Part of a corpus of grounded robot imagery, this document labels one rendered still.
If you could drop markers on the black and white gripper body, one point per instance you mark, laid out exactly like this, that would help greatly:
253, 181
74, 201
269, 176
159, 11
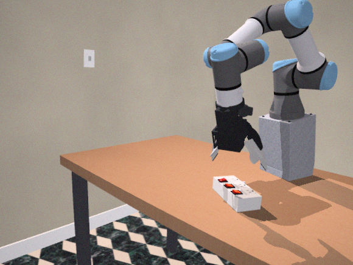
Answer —
232, 130

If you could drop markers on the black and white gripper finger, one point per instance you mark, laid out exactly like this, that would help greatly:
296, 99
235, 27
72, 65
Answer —
255, 147
214, 151

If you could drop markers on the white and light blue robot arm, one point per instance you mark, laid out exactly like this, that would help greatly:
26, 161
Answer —
233, 56

